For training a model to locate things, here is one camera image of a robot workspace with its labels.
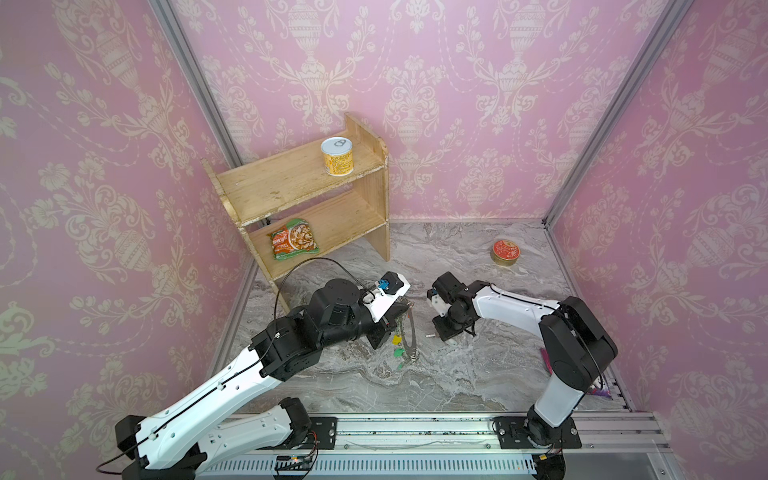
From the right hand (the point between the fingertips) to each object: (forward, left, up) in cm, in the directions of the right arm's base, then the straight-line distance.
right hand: (442, 329), depth 91 cm
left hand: (-9, +12, +31) cm, 34 cm away
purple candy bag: (-19, -36, 0) cm, 41 cm away
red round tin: (+27, -26, +3) cm, 38 cm away
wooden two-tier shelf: (+34, +30, +20) cm, 49 cm away
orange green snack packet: (+20, +42, +22) cm, 52 cm away
